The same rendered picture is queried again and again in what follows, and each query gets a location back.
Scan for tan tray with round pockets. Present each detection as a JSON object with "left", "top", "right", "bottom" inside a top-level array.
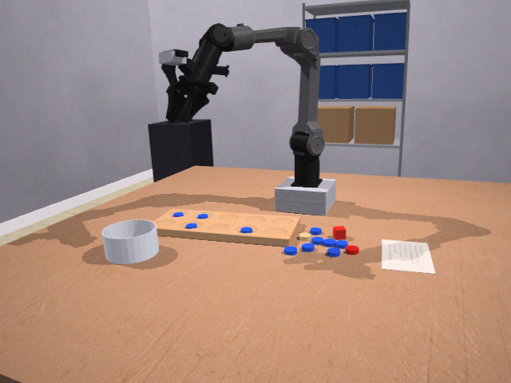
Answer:
[{"left": 153, "top": 209, "right": 300, "bottom": 247}]

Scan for red disc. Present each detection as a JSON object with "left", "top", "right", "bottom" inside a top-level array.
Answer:
[{"left": 346, "top": 246, "right": 359, "bottom": 255}]

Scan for white sheet of paper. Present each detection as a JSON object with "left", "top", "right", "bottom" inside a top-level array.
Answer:
[{"left": 382, "top": 239, "right": 435, "bottom": 274}]

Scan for red cube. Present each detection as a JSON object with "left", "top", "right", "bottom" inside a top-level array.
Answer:
[{"left": 333, "top": 226, "right": 346, "bottom": 240}]

